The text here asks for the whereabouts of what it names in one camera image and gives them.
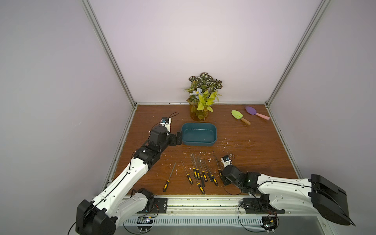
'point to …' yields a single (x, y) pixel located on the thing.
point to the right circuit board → (270, 222)
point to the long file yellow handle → (165, 188)
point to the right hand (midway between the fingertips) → (221, 171)
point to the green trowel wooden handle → (238, 115)
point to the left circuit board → (144, 223)
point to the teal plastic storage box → (197, 134)
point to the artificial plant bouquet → (203, 91)
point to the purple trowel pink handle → (253, 111)
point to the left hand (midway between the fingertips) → (176, 130)
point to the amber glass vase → (198, 115)
